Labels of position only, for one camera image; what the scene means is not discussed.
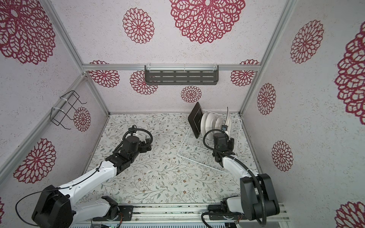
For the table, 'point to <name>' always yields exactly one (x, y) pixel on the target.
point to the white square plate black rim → (228, 123)
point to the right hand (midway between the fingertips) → (228, 136)
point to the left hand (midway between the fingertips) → (143, 142)
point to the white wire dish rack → (195, 149)
